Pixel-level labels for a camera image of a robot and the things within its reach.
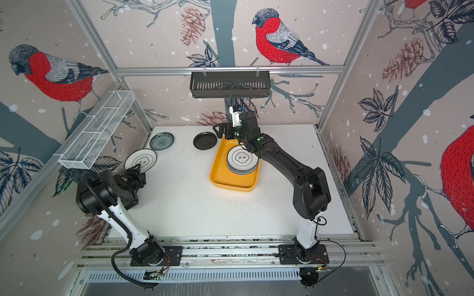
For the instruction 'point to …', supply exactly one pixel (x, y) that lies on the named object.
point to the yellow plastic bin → (220, 175)
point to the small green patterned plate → (162, 141)
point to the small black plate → (205, 140)
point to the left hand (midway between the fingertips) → (145, 162)
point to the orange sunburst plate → (242, 172)
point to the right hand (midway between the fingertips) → (222, 124)
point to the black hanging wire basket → (230, 84)
